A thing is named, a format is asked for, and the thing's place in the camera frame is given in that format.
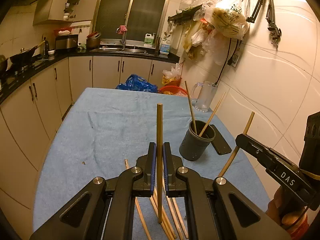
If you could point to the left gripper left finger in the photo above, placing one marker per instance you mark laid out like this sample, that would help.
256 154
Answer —
144 183

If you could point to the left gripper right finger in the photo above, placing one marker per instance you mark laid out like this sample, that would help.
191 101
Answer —
175 182

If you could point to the chopstick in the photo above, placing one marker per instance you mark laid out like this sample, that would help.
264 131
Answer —
142 219
190 107
165 224
159 144
177 218
237 148
212 115

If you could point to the lower kitchen cabinets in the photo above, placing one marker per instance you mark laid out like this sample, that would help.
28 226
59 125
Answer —
30 120

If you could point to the kitchen window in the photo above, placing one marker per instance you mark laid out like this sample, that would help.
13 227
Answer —
129 19

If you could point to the right hand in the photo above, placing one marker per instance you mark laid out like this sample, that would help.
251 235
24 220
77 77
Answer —
293 219

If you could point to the dark grey utensil cup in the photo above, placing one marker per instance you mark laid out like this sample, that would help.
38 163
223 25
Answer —
193 145

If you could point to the black smartphone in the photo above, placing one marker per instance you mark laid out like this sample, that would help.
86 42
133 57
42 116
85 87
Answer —
219 143

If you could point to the blue table towel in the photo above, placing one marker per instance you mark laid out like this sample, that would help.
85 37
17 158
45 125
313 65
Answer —
107 126

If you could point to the red plastic basin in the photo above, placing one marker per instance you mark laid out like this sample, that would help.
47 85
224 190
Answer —
173 90

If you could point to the glass beer mug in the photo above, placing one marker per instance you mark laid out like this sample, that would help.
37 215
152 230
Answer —
205 96

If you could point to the blue plastic bag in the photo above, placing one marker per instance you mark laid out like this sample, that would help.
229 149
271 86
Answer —
137 83

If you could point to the sink faucet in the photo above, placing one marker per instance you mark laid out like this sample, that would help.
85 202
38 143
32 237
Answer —
123 38

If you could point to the green detergent bottle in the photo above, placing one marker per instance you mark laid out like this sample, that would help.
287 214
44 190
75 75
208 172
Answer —
149 40

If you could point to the copper pot by sink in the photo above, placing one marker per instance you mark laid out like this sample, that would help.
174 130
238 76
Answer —
93 40

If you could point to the steel toaster box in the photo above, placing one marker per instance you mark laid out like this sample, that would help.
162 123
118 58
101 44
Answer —
66 42

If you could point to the hanging plastic bags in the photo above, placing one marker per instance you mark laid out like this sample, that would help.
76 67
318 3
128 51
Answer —
218 22

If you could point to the black wok on stove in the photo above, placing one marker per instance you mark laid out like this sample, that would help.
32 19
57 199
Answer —
25 56

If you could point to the upper wall cabinet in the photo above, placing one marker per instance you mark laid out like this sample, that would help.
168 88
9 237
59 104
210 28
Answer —
64 11

